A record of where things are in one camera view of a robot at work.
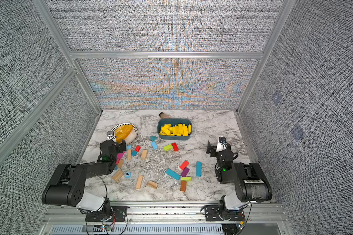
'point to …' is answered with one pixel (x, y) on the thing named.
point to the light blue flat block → (154, 145)
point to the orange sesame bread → (122, 132)
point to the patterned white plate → (134, 134)
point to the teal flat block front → (173, 174)
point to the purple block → (185, 172)
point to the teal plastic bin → (173, 122)
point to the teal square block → (134, 153)
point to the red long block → (175, 147)
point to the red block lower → (184, 165)
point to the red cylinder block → (138, 148)
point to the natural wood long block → (129, 154)
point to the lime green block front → (186, 178)
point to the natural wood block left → (117, 176)
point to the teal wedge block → (153, 138)
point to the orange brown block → (183, 185)
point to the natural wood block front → (139, 182)
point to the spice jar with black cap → (163, 115)
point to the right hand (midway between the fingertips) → (217, 137)
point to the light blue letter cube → (128, 175)
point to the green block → (168, 147)
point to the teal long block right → (198, 169)
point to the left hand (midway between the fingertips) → (117, 138)
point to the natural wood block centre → (144, 154)
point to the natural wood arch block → (152, 184)
